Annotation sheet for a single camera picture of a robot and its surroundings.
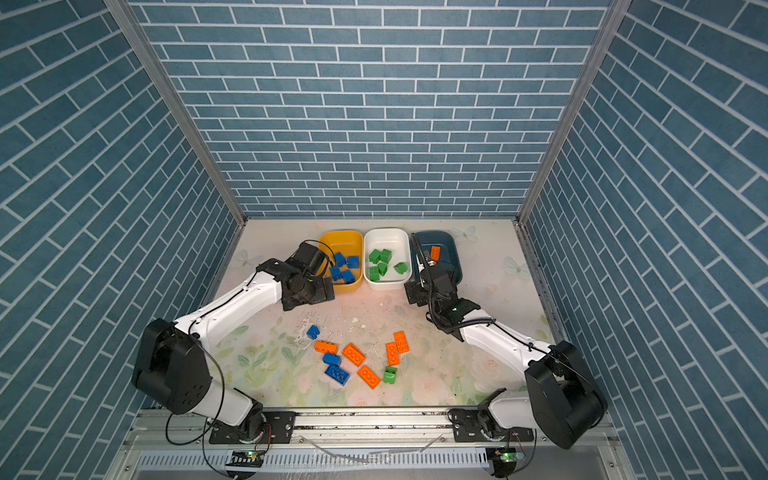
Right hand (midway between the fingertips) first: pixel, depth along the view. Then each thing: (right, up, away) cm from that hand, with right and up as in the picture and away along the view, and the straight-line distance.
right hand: (422, 274), depth 87 cm
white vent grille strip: (-12, -43, -17) cm, 47 cm away
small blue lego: (-33, -17, +1) cm, 37 cm away
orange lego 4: (-9, -23, -1) cm, 25 cm away
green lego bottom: (-10, -28, -5) cm, 30 cm away
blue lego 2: (-24, -2, +12) cm, 27 cm away
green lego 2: (-15, -2, +14) cm, 21 cm away
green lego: (-15, +5, +18) cm, 24 cm away
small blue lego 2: (-26, -24, -3) cm, 36 cm away
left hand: (-30, -7, -1) cm, 31 cm away
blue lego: (-24, +2, +21) cm, 32 cm away
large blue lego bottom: (-24, -28, -5) cm, 37 cm away
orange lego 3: (-6, -20, 0) cm, 21 cm away
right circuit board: (+19, -43, -16) cm, 50 cm away
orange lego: (-28, -21, -1) cm, 36 cm away
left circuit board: (-45, -44, -15) cm, 64 cm away
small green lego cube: (-11, +5, +18) cm, 22 cm away
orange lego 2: (-20, -23, -3) cm, 30 cm away
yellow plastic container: (-26, +9, +24) cm, 36 cm away
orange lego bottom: (-15, -28, -5) cm, 33 cm away
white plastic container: (-8, +10, +21) cm, 25 cm away
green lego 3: (-13, +1, +15) cm, 20 cm away
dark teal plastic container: (+1, +9, +24) cm, 26 cm away
